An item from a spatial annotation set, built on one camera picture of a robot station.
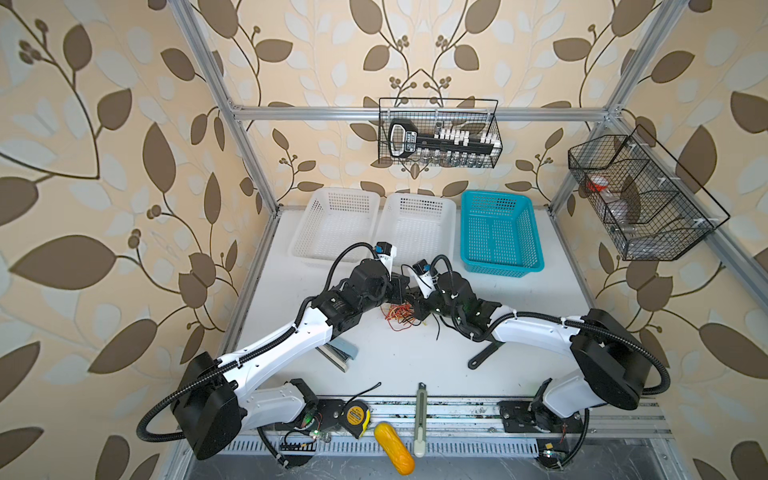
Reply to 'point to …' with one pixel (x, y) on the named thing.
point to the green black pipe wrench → (477, 360)
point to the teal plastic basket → (499, 233)
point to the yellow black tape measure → (355, 414)
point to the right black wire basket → (651, 207)
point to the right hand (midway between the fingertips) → (403, 294)
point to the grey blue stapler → (337, 351)
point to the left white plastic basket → (334, 219)
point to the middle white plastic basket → (417, 227)
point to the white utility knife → (421, 421)
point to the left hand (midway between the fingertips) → (413, 277)
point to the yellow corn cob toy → (393, 447)
